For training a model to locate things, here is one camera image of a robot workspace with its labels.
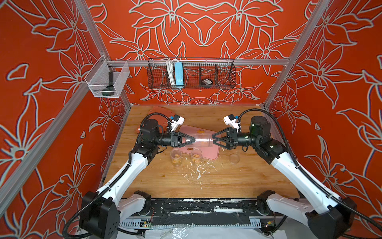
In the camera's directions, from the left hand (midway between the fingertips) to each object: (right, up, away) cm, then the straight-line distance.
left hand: (192, 143), depth 63 cm
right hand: (+9, +2, -2) cm, 10 cm away
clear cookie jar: (-10, -12, +24) cm, 29 cm away
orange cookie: (+6, +1, +40) cm, 41 cm away
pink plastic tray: (+13, -11, +29) cm, 33 cm away
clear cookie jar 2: (+3, -12, +22) cm, 25 cm away
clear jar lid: (+27, -14, +27) cm, 41 cm away
